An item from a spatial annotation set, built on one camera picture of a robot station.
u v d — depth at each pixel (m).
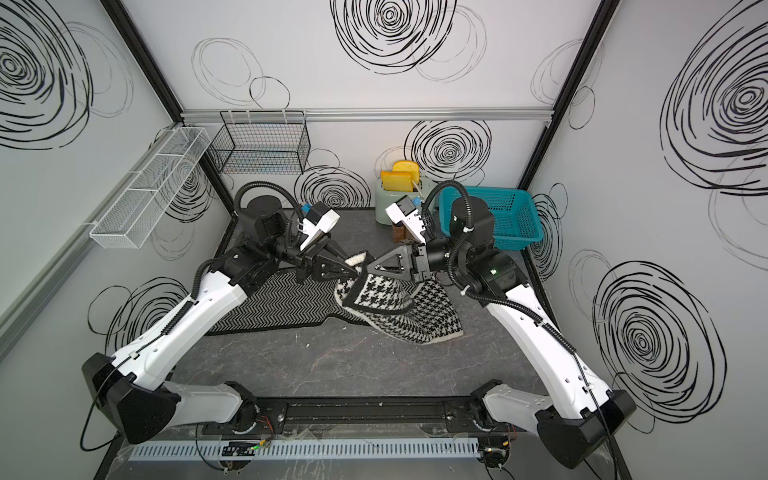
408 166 1.05
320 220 0.49
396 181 1.04
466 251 0.47
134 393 0.38
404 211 0.50
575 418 0.37
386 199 1.12
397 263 0.50
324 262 0.52
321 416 0.75
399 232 1.05
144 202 0.76
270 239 0.52
